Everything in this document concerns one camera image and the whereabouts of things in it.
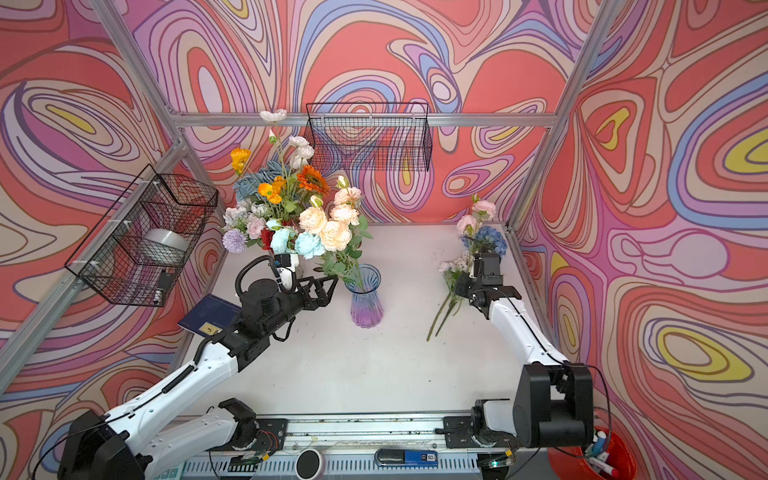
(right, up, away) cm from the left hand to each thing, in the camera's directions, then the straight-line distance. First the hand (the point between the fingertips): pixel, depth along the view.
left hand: (329, 277), depth 75 cm
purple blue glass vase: (+8, -11, +19) cm, 24 cm away
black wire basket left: (-48, +6, -2) cm, 48 cm away
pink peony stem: (+45, +19, +18) cm, 52 cm away
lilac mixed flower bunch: (+36, 0, +24) cm, 43 cm away
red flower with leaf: (-18, +10, +3) cm, 21 cm away
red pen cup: (+63, -38, -12) cm, 74 cm away
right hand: (+38, -4, +13) cm, 41 cm away
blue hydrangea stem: (+50, +11, +29) cm, 59 cm away
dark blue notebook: (-42, -14, +19) cm, 48 cm away
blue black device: (+19, -40, -9) cm, 45 cm away
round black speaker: (-3, -41, -10) cm, 42 cm away
